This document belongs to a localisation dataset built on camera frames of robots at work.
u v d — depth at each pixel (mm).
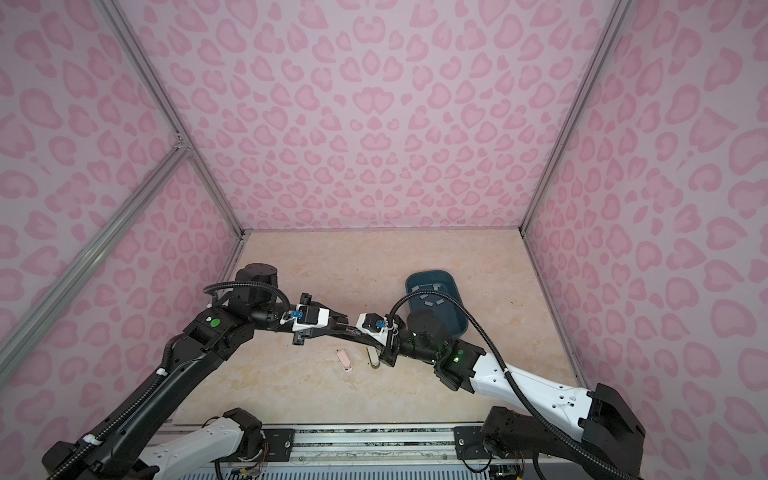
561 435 410
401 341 607
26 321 533
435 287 1034
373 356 851
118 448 385
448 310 1027
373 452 728
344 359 850
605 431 392
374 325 569
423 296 1005
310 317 504
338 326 609
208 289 449
